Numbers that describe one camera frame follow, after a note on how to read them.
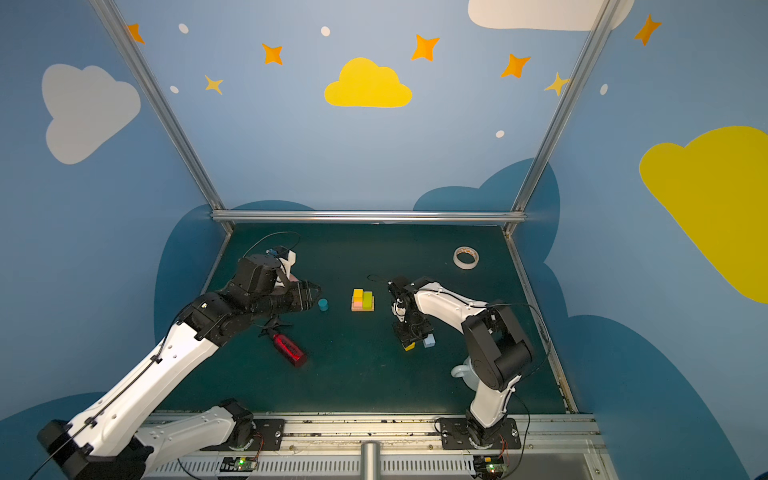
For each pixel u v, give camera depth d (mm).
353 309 965
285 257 645
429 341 875
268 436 751
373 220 1270
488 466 716
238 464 705
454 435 746
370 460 686
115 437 375
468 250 1136
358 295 960
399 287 750
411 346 872
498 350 477
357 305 967
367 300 977
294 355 840
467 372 790
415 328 766
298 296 616
